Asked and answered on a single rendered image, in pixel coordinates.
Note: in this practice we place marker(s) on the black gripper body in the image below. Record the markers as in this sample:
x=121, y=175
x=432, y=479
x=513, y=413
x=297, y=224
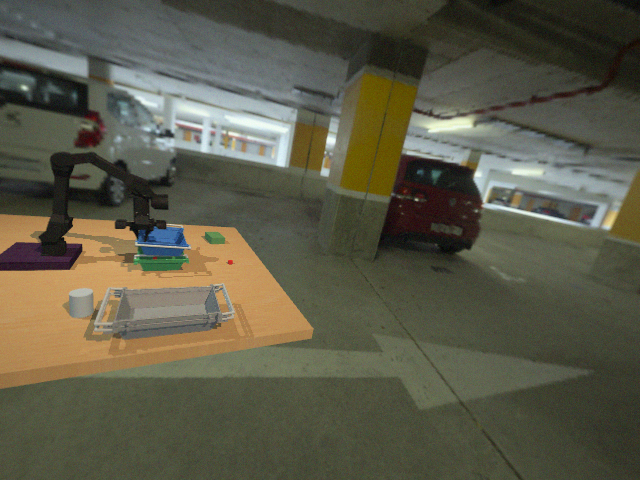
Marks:
x=122, y=223

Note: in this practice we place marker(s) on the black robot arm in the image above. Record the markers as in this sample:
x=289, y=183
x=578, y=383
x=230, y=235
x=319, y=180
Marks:
x=62, y=164

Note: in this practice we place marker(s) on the grey cylinder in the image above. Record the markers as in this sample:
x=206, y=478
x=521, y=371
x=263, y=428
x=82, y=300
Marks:
x=81, y=303

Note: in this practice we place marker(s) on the green cube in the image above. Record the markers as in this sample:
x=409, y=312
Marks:
x=214, y=238

